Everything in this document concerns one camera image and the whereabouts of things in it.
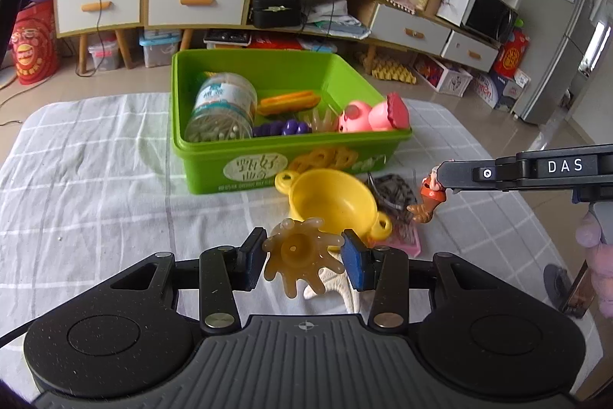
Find yellow egg cartons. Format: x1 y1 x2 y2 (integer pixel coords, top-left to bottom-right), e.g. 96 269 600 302
371 57 417 83

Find grey checked blanket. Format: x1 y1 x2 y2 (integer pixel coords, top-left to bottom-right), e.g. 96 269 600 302
0 93 605 391

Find blue and white box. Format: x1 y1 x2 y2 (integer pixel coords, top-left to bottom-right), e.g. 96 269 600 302
472 71 526 111

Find small pink printed box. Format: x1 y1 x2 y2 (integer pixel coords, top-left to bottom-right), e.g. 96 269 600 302
369 222 423 258

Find white starfish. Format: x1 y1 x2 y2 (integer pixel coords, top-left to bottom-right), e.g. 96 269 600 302
303 246 375 313

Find stack of folded papers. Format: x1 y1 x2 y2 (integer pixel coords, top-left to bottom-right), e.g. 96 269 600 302
306 0 370 39

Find clear storage box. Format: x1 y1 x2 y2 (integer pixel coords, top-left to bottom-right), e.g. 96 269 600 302
87 38 121 71
139 30 182 69

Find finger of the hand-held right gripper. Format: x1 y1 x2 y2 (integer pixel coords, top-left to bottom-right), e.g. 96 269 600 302
434 158 526 194

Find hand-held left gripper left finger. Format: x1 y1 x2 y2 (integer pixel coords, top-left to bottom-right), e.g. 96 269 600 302
109 228 268 336

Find grey round object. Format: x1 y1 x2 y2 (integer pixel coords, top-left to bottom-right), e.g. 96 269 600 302
544 264 574 309

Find red cardboard box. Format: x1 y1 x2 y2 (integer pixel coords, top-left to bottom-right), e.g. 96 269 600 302
249 33 336 53

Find red bag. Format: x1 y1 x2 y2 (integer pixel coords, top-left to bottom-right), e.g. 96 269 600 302
12 2 61 85

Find orange toy hot dog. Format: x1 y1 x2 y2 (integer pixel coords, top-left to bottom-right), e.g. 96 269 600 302
257 90 322 115

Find small orange figurine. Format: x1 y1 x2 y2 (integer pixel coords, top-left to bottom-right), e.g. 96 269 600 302
407 167 449 226

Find black microwave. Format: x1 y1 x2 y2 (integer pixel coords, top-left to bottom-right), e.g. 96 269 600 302
462 0 518 44

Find clear cotton swab jar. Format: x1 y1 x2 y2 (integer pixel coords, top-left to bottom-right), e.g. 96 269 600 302
184 72 259 143

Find red snack box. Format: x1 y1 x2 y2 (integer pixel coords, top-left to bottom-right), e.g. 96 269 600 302
493 30 530 79

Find green plastic box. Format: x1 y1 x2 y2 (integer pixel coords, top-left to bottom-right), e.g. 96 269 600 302
171 49 413 195

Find purple toy grapes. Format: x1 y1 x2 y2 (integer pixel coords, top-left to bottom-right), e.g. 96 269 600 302
252 118 312 138

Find grey refrigerator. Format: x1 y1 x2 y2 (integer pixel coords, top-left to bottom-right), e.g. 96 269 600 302
510 0 613 125

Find tan rubber octopus toy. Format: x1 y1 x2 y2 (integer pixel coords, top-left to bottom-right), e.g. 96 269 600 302
262 217 347 299
306 109 339 133

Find dark printed board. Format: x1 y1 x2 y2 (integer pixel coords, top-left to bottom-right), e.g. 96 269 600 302
565 260 593 319

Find person's right hand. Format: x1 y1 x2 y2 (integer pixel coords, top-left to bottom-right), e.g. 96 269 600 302
577 212 613 317

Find black case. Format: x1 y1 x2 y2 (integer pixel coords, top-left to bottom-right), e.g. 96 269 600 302
251 0 304 29

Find white crate with toys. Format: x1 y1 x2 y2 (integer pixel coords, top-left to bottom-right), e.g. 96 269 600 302
413 54 473 98

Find yellow toy pot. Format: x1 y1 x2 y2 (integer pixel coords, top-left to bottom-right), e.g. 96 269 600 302
274 169 394 245

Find pink rubber pig toy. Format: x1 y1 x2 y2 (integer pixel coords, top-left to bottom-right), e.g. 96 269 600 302
338 93 411 135

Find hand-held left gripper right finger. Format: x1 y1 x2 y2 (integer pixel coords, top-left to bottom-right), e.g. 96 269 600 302
342 231 502 336

